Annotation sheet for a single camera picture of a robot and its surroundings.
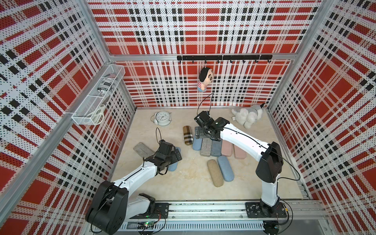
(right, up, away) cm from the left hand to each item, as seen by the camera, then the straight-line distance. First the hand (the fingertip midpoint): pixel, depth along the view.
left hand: (176, 156), depth 89 cm
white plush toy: (+49, +24, +16) cm, 56 cm away
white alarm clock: (-14, +24, +21) cm, 35 cm away
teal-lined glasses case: (+19, +5, +4) cm, 20 cm away
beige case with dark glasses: (+7, +10, +9) cm, 16 cm away
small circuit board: (-12, -29, -20) cm, 37 cm away
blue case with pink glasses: (+31, -8, +1) cm, 32 cm away
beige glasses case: (+23, -9, -5) cm, 25 cm away
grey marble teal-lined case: (-22, +3, +4) cm, 23 cm away
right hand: (+19, +15, -4) cm, 25 cm away
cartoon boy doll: (+18, +49, +1) cm, 53 cm away
